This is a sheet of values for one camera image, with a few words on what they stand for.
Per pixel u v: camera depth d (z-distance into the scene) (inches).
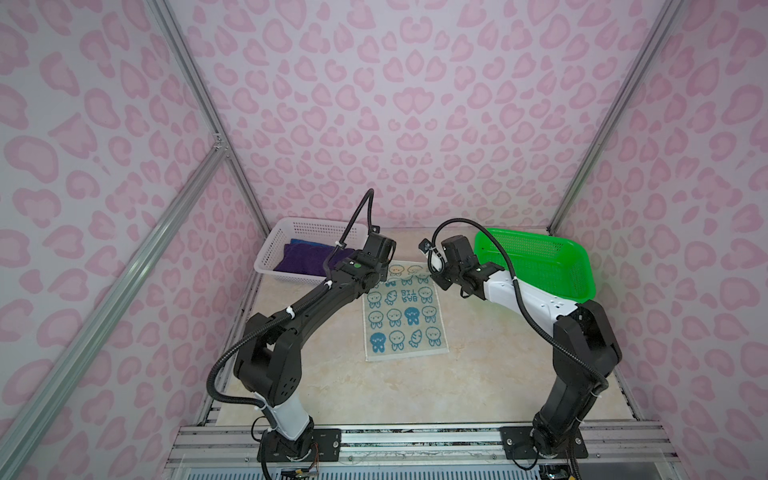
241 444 29.6
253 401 19.5
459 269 27.7
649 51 29.5
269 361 17.8
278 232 42.9
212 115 33.8
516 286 22.6
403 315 38.3
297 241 44.7
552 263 43.1
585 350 18.5
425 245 31.0
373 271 25.3
